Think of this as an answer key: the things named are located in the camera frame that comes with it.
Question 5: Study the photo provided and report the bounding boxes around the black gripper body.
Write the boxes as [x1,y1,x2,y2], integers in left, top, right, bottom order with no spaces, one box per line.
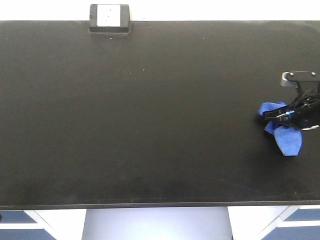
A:
[290,99,320,131]

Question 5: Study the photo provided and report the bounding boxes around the black bench power outlet box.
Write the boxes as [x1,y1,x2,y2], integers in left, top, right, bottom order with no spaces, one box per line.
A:
[89,3,132,35]

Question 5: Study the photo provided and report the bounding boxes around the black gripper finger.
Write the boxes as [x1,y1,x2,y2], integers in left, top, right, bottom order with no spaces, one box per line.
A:
[268,114,301,130]
[262,104,294,120]

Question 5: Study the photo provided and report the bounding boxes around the blue cloth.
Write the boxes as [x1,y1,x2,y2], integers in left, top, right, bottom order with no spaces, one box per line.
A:
[258,101,304,157]

